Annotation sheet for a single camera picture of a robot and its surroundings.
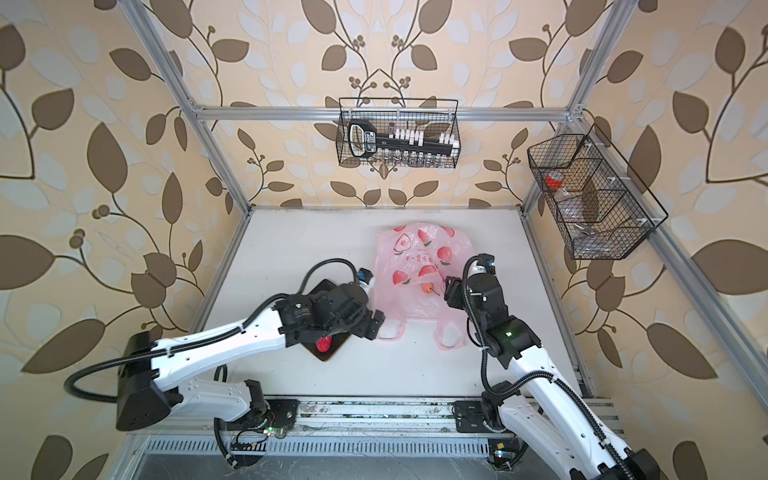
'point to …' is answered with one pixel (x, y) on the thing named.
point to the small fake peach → (427, 287)
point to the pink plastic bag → (413, 261)
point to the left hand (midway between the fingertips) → (375, 313)
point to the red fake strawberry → (324, 343)
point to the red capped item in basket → (554, 179)
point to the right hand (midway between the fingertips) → (456, 283)
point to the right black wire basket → (601, 208)
